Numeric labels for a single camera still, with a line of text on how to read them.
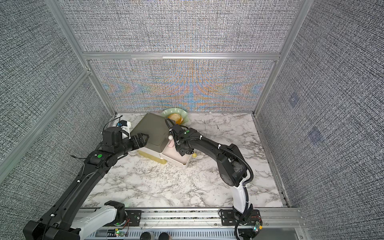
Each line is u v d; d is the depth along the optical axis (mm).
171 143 889
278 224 744
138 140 670
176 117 1064
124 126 661
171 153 885
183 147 796
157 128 915
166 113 1133
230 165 524
